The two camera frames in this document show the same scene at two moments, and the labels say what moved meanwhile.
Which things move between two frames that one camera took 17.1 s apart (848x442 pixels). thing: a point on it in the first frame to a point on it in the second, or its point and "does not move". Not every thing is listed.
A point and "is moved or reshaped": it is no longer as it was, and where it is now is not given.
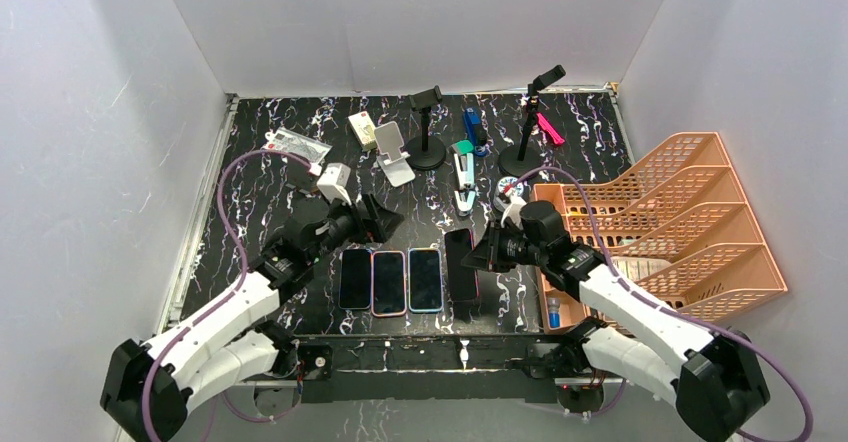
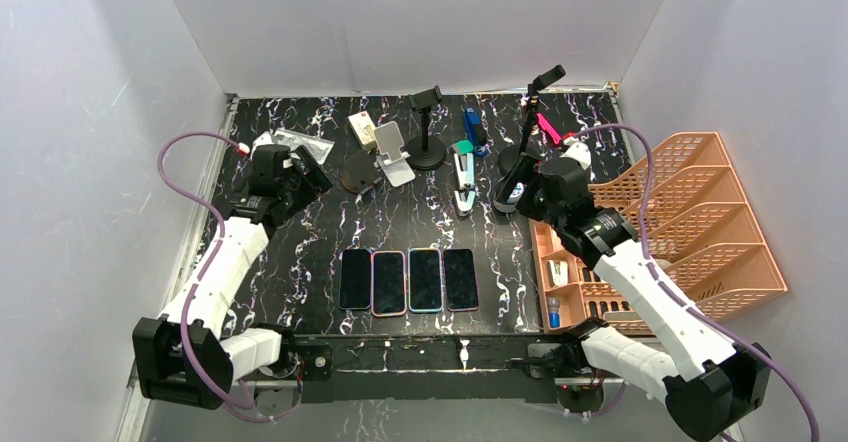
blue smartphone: (355, 279) does not move
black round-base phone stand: (521, 161) does not move
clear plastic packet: (286, 141) does not move
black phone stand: (426, 151) does not move
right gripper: (487, 254) to (523, 170)
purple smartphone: (425, 280) does not move
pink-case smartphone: (388, 283) does not move
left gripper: (373, 223) to (315, 183)
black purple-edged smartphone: (464, 281) is moved or reshaped
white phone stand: (394, 163) does not move
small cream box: (364, 130) does not move
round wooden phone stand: (298, 176) is moved or reshaped
